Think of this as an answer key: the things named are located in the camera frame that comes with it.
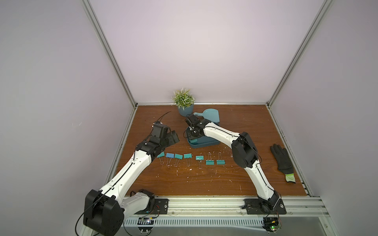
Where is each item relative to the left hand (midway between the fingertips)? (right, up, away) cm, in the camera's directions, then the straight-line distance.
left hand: (173, 136), depth 82 cm
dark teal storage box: (+18, -5, +14) cm, 24 cm away
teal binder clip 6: (+28, -16, +6) cm, 33 cm away
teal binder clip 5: (+21, -17, +6) cm, 28 cm away
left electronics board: (-13, -43, -10) cm, 46 cm away
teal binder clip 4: (+15, -15, +8) cm, 23 cm away
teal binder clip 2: (+2, -14, +8) cm, 17 cm away
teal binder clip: (-9, -14, +8) cm, 19 cm away
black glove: (+67, -17, +6) cm, 70 cm away
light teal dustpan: (+25, +13, +32) cm, 42 cm away
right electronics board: (+48, -40, -14) cm, 64 cm away
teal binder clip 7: (+11, -5, +13) cm, 18 cm away
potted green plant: (+5, +22, +19) cm, 29 cm away
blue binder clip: (-4, -14, +9) cm, 17 cm away
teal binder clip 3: (+8, -14, +8) cm, 18 cm away
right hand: (+10, +1, +16) cm, 18 cm away
